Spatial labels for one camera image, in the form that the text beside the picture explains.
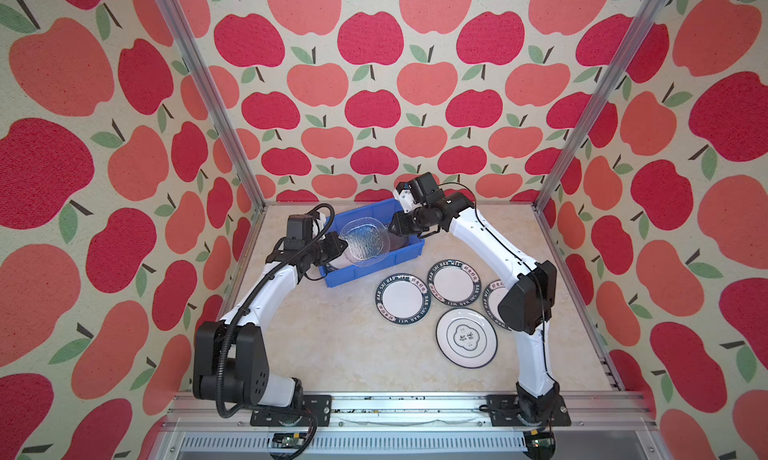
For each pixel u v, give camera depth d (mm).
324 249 749
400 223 755
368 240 884
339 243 769
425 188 678
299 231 663
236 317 449
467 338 862
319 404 760
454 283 976
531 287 537
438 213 625
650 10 718
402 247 949
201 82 845
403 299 936
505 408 736
